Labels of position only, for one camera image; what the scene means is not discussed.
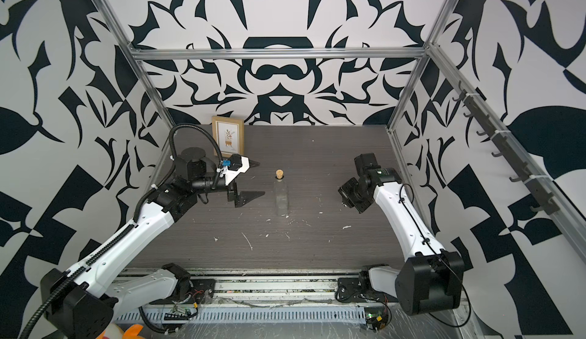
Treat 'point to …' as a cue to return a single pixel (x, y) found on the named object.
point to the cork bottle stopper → (279, 173)
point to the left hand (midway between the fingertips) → (257, 171)
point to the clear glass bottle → (281, 199)
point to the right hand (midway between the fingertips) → (339, 194)
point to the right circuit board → (375, 318)
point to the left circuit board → (178, 314)
